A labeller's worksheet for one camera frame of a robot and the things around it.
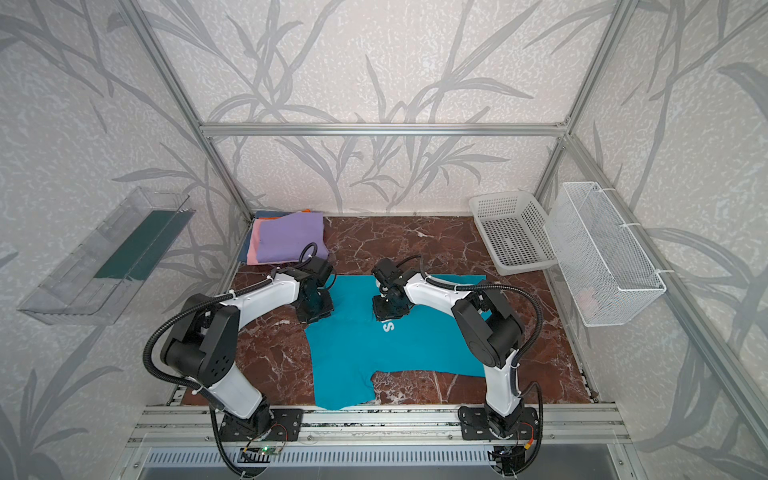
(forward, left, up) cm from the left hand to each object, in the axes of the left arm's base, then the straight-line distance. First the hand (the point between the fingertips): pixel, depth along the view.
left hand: (332, 306), depth 92 cm
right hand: (0, -15, 0) cm, 15 cm away
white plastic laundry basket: (+34, -66, -3) cm, 74 cm away
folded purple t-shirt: (+26, +23, 0) cm, 34 cm away
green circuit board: (-37, +9, -2) cm, 38 cm away
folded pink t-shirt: (+18, +30, +2) cm, 35 cm away
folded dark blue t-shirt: (+20, +36, -3) cm, 42 cm away
